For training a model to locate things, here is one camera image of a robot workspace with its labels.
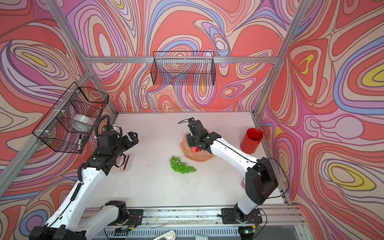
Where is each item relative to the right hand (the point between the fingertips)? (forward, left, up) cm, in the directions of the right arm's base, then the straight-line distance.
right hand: (193, 140), depth 86 cm
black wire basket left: (-2, +59, +19) cm, 62 cm away
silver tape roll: (+3, +55, +18) cm, 58 cm away
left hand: (-2, +33, +8) cm, 34 cm away
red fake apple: (0, -1, -10) cm, 10 cm away
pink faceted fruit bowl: (-3, -4, -14) cm, 15 cm away
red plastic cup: (-1, -34, -1) cm, 34 cm away
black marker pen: (-8, +56, +11) cm, 58 cm away
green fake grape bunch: (-12, +8, -11) cm, 18 cm away
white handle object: (-44, +12, -11) cm, 47 cm away
